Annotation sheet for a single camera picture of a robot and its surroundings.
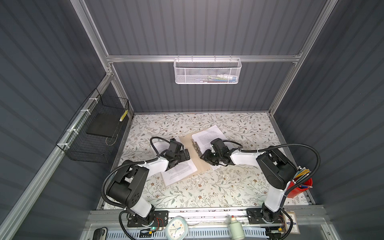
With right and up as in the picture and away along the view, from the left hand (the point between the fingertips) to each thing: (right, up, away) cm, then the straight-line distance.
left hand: (183, 156), depth 95 cm
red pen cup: (+56, -12, -24) cm, 62 cm away
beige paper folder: (+11, -6, -3) cm, 13 cm away
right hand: (+12, -2, -1) cm, 13 cm away
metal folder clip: (+9, +4, +3) cm, 11 cm away
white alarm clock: (-1, -29, -26) cm, 39 cm away
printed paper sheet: (+12, +9, +8) cm, 17 cm away
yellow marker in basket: (-32, +26, -12) cm, 43 cm away
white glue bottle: (+25, -27, -30) cm, 48 cm away
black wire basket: (-45, +14, -22) cm, 52 cm away
